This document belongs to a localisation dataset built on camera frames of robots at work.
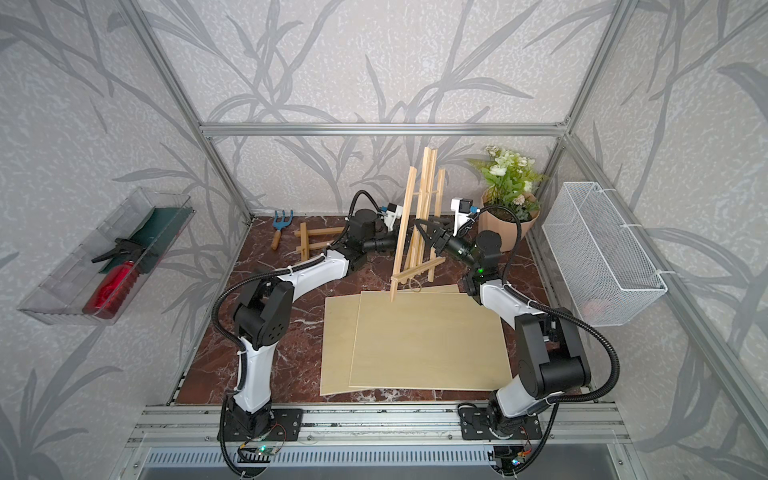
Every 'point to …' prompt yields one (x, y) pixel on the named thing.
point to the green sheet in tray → (155, 233)
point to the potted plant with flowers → (507, 203)
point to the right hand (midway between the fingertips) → (418, 221)
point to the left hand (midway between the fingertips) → (426, 240)
